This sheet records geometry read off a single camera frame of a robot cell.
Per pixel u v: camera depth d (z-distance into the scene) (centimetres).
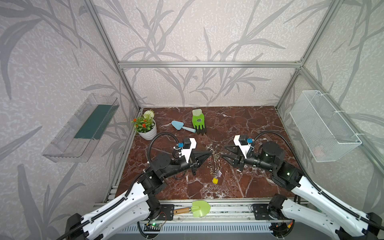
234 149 64
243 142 53
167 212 73
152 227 72
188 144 52
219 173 62
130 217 56
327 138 62
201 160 60
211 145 99
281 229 72
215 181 64
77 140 63
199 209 74
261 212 74
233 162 58
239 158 56
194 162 54
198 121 112
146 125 91
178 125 109
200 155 57
